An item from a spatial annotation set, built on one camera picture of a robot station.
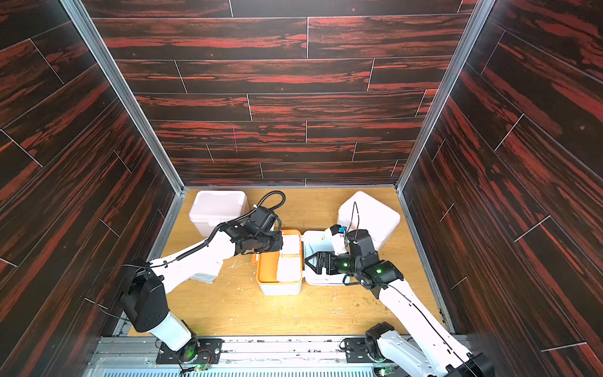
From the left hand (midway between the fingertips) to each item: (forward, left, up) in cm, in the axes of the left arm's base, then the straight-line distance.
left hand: (285, 243), depth 84 cm
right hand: (-7, -12, +3) cm, 14 cm away
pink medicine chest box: (+14, +31, +2) cm, 35 cm away
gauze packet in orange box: (-6, -2, -2) cm, 7 cm away
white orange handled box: (+4, -9, -5) cm, 11 cm away
